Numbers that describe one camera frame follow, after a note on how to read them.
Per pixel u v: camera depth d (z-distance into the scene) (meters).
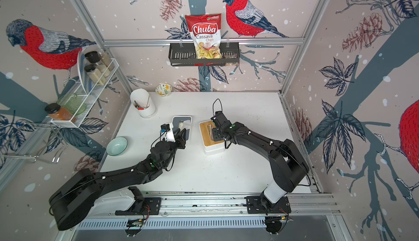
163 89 1.22
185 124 0.98
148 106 1.01
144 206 0.72
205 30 0.80
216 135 0.79
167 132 0.67
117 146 0.91
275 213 0.71
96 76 0.78
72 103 0.71
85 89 0.67
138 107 1.01
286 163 0.45
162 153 0.61
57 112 0.60
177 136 0.72
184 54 0.94
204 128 0.91
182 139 0.76
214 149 0.85
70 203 0.41
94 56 0.79
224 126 0.67
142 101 1.02
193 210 0.73
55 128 0.65
